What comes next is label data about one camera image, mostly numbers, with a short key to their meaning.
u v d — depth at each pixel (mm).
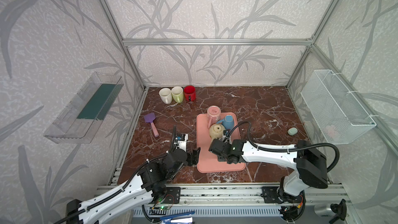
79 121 643
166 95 1050
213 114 912
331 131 733
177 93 1056
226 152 606
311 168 427
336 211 591
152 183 516
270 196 725
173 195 723
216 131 866
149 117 1014
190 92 1083
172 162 533
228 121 906
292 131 943
